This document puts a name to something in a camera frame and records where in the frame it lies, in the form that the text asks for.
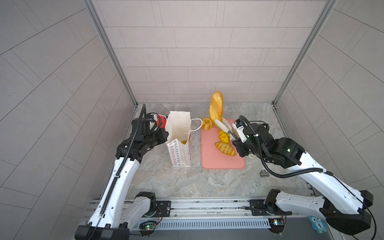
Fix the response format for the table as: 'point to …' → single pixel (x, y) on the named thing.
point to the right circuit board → (276, 225)
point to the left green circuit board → (148, 226)
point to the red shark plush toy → (163, 121)
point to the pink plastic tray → (212, 158)
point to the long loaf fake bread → (216, 108)
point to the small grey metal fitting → (263, 173)
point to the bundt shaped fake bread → (207, 123)
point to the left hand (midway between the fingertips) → (172, 131)
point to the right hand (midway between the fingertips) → (233, 142)
